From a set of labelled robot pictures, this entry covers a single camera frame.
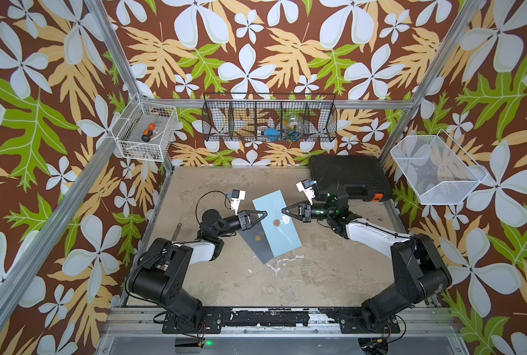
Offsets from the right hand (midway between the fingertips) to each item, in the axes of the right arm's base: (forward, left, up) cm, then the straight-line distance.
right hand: (284, 212), depth 78 cm
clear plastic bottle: (+38, -6, +8) cm, 40 cm away
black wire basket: (+44, +5, +10) cm, 46 cm away
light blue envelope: (-5, +2, -2) cm, 6 cm away
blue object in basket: (+35, +3, +8) cm, 36 cm away
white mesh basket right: (+15, -58, +7) cm, 61 cm away
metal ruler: (+3, +46, -20) cm, 50 cm away
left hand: (-1, +6, +1) cm, 6 cm away
